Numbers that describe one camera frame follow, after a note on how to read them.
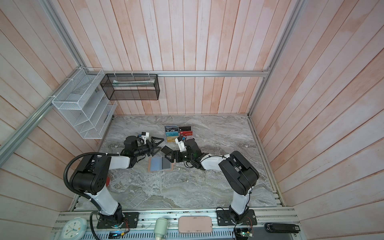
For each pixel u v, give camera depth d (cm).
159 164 93
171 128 101
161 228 65
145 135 88
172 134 101
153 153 90
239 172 50
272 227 67
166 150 100
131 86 105
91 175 49
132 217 74
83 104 72
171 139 101
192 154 73
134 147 76
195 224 72
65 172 45
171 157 80
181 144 83
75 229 69
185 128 103
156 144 82
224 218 73
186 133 101
